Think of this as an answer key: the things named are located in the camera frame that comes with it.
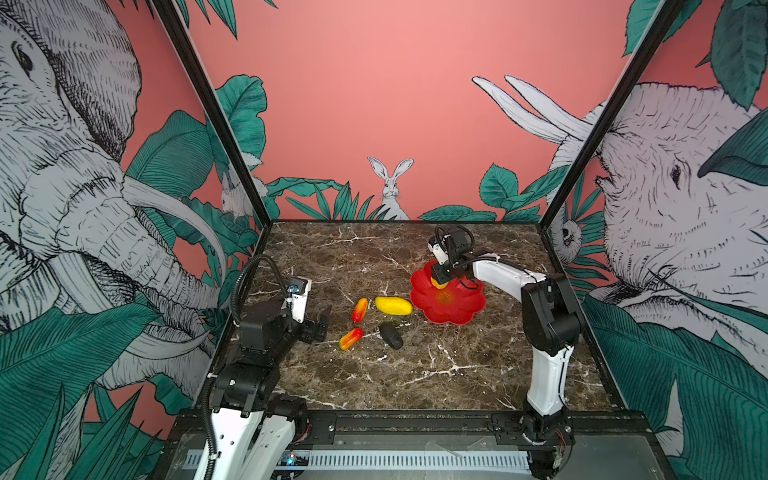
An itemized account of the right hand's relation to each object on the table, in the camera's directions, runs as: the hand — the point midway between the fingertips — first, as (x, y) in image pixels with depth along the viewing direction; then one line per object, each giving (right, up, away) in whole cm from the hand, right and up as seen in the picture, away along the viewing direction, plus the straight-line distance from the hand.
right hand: (435, 265), depth 98 cm
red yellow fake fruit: (-25, -15, -6) cm, 30 cm away
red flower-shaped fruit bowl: (+8, -12, 0) cm, 15 cm away
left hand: (-34, -6, -28) cm, 45 cm away
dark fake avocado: (-15, -20, -12) cm, 27 cm away
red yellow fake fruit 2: (-27, -21, -11) cm, 36 cm away
